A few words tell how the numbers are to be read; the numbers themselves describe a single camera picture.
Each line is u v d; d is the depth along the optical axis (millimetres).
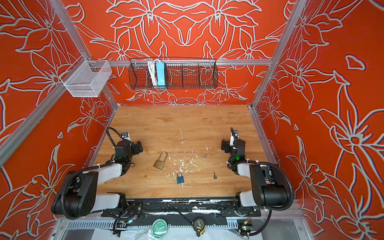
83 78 899
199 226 660
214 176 836
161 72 892
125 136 791
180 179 814
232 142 736
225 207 728
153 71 892
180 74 976
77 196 428
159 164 876
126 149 737
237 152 694
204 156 907
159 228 671
